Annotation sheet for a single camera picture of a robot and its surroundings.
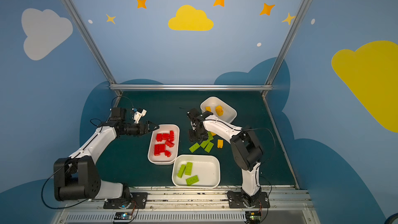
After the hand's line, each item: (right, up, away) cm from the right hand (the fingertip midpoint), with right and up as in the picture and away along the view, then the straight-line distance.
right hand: (194, 139), depth 89 cm
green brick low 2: (+5, -4, +4) cm, 8 cm away
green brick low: (0, -6, +4) cm, 7 cm away
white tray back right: (+24, +14, +18) cm, 33 cm away
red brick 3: (-22, -6, 0) cm, 23 cm away
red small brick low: (-16, -8, -1) cm, 18 cm away
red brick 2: (-19, -5, +1) cm, 19 cm away
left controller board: (-32, -32, -18) cm, 49 cm away
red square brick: (-15, -3, +2) cm, 16 cm away
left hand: (-22, +7, -5) cm, 24 cm away
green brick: (-3, -15, -6) cm, 16 cm away
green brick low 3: (+9, -6, +4) cm, 11 cm away
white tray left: (-19, -11, -1) cm, 22 cm away
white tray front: (+7, -15, -5) cm, 17 cm away
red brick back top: (-18, 0, +6) cm, 19 cm away
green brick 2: (-7, -15, -7) cm, 18 cm away
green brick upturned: (-1, -20, -9) cm, 22 cm away
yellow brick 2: (+9, +18, +21) cm, 29 cm away
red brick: (-22, 0, +4) cm, 22 cm away
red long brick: (-15, +1, +6) cm, 16 cm away
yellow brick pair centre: (+17, +16, +18) cm, 30 cm away
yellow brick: (+15, -3, +2) cm, 16 cm away
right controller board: (+29, -33, -17) cm, 47 cm away
